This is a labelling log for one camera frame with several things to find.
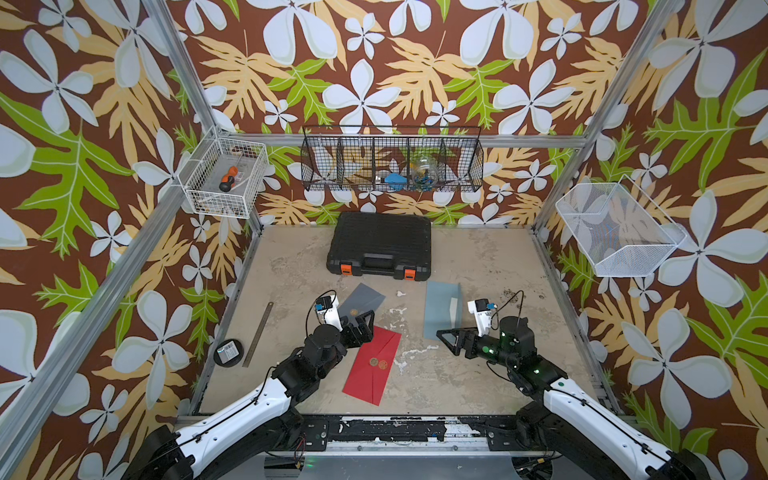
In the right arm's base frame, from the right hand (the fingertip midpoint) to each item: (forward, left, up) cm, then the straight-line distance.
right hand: (443, 333), depth 78 cm
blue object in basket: (+43, +12, +17) cm, 48 cm away
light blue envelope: (+15, -4, -13) cm, 20 cm away
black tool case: (+36, +21, -5) cm, 42 cm away
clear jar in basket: (+48, +2, +16) cm, 51 cm away
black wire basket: (+53, +13, +19) cm, 58 cm away
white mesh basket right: (+25, -50, +14) cm, 58 cm away
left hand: (+5, +21, +3) cm, 22 cm away
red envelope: (-4, +19, -12) cm, 23 cm away
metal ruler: (+5, +55, -12) cm, 57 cm away
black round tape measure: (-1, +62, -11) cm, 63 cm away
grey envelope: (+17, +23, -12) cm, 31 cm away
